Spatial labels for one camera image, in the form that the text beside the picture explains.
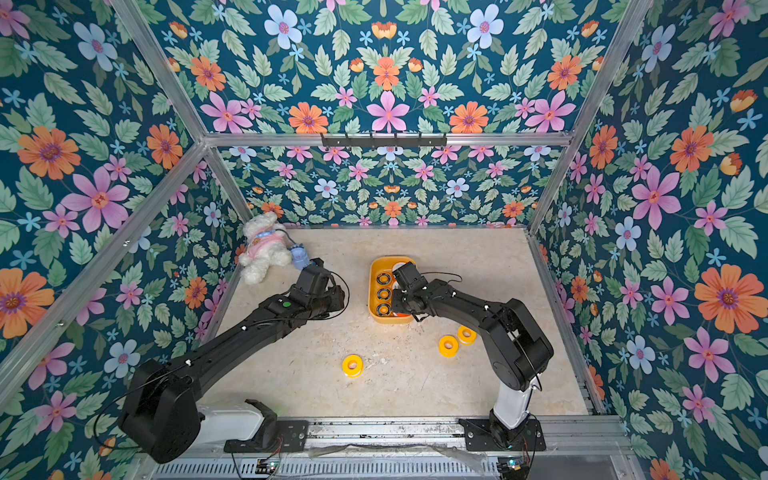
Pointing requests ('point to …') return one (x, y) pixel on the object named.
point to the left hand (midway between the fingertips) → (343, 293)
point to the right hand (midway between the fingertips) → (397, 302)
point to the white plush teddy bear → (267, 243)
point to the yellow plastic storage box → (385, 264)
